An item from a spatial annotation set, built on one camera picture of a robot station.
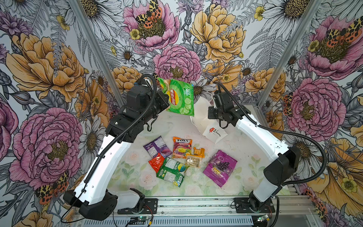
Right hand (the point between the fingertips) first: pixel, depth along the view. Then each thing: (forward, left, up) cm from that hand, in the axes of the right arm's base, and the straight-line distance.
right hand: (211, 115), depth 82 cm
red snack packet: (-18, +33, -20) cm, 43 cm away
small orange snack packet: (-11, +6, -23) cm, 26 cm away
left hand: (-8, +22, +19) cm, 30 cm away
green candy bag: (-23, +23, -22) cm, 39 cm away
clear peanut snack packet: (-16, +11, -23) cm, 30 cm away
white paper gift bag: (-6, 0, -5) cm, 8 cm away
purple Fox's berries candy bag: (-6, +33, -22) cm, 40 cm away
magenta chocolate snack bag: (-23, -4, -19) cm, 30 cm away
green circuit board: (-46, +39, -26) cm, 65 cm away
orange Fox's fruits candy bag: (-8, +18, -21) cm, 29 cm away
